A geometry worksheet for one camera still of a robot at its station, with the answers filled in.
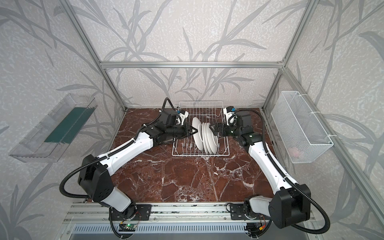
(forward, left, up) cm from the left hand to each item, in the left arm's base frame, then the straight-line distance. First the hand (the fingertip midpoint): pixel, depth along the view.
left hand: (199, 126), depth 77 cm
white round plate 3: (-2, -4, -9) cm, 10 cm away
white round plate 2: (-2, -3, -9) cm, 9 cm away
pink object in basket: (-12, -48, -5) cm, 50 cm away
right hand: (+4, -9, 0) cm, 10 cm away
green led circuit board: (-41, +34, -26) cm, 60 cm away
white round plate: (+9, +2, -7) cm, 12 cm away
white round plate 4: (0, -8, -12) cm, 15 cm away
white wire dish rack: (+32, -6, -24) cm, 41 cm away
